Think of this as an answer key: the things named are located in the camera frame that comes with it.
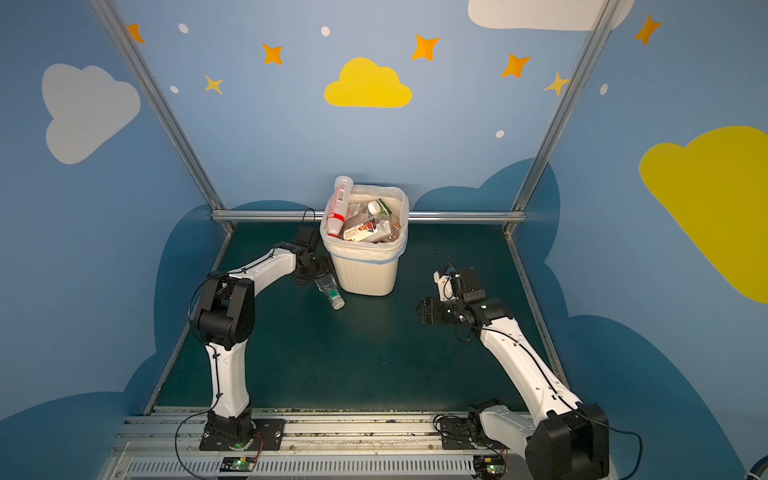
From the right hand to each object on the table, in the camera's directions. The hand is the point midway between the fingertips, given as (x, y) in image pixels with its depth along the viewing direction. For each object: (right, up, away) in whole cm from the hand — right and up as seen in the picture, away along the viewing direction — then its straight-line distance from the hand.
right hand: (432, 306), depth 82 cm
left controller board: (-49, -36, -11) cm, 62 cm away
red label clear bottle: (-17, +20, -7) cm, 27 cm away
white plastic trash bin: (-18, +10, +4) cm, 21 cm away
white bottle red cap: (-26, +34, +4) cm, 43 cm away
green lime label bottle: (-15, +28, +5) cm, 32 cm away
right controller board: (+12, -38, -10) cm, 41 cm away
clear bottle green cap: (-32, +4, +17) cm, 37 cm away
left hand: (-33, +8, +20) cm, 40 cm away
